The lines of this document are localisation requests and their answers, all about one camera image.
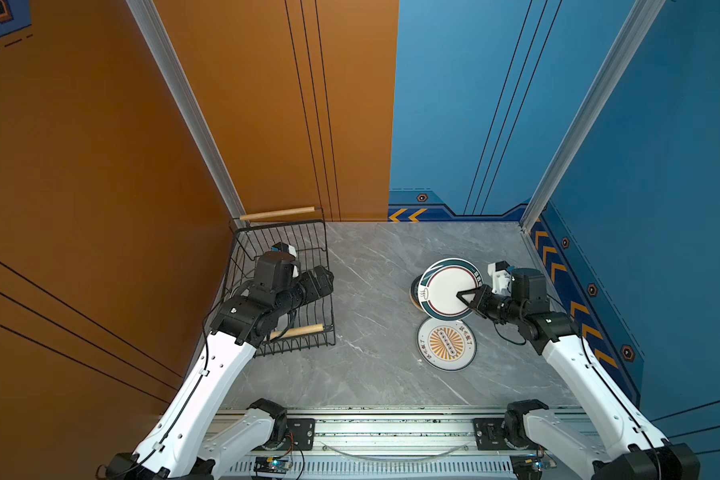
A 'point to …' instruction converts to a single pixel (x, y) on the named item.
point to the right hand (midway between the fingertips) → (456, 294)
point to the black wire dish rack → (309, 326)
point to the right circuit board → (527, 466)
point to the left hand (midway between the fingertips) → (322, 277)
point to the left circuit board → (265, 465)
